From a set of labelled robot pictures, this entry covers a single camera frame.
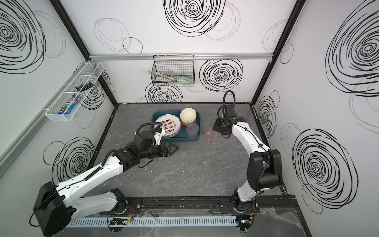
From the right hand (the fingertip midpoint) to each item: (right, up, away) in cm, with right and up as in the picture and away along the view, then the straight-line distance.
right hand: (213, 127), depth 89 cm
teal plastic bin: (-20, -7, +11) cm, 24 cm away
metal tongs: (-27, +30, -2) cm, 40 cm away
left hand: (-22, -11, -14) cm, 28 cm away
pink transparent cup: (-2, -4, +12) cm, 13 cm away
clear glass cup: (-13, -3, +5) cm, 14 cm away
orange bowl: (-17, +1, +13) cm, 22 cm away
